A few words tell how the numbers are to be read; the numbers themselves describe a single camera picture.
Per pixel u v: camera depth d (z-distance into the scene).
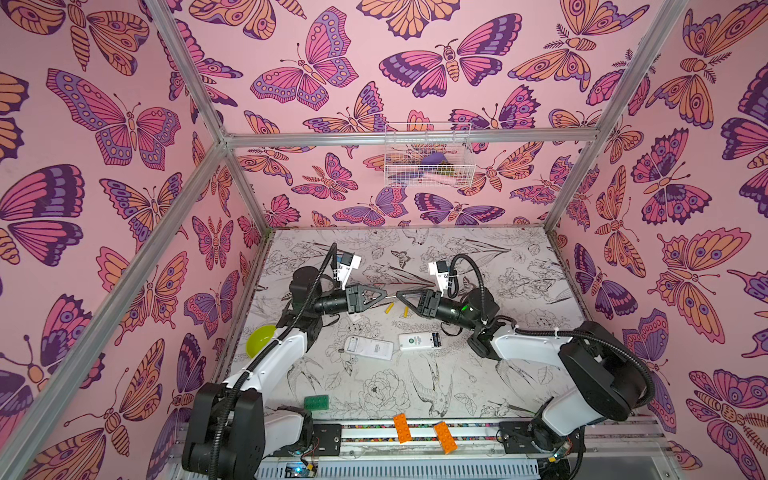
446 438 0.73
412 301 0.71
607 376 0.45
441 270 0.73
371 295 0.71
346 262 0.71
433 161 0.96
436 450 0.73
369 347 0.89
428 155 0.96
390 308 0.97
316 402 0.80
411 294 0.72
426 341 0.89
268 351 0.51
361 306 0.69
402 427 0.75
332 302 0.68
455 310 0.69
